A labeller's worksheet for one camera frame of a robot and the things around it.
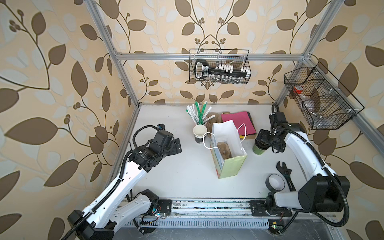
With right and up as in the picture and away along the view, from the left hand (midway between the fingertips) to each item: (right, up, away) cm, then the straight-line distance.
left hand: (174, 144), depth 74 cm
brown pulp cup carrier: (+26, +13, +33) cm, 44 cm away
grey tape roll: (+55, -23, +9) cm, 60 cm away
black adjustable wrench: (+63, -18, +10) cm, 66 cm away
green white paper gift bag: (+27, +5, +7) cm, 29 cm away
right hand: (+50, -1, +8) cm, 51 cm away
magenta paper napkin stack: (+44, +12, +40) cm, 60 cm away
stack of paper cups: (+13, +5, +18) cm, 23 cm away
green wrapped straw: (+14, +16, +22) cm, 31 cm away
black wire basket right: (+76, +22, +2) cm, 79 cm away
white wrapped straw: (+9, +17, +19) cm, 27 cm away
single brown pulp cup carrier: (+29, -7, +20) cm, 36 cm away
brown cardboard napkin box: (+46, +1, +23) cm, 51 cm away
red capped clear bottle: (+73, +30, +15) cm, 80 cm away
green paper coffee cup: (+47, -6, +13) cm, 49 cm away
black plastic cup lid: (+48, -2, +11) cm, 49 cm away
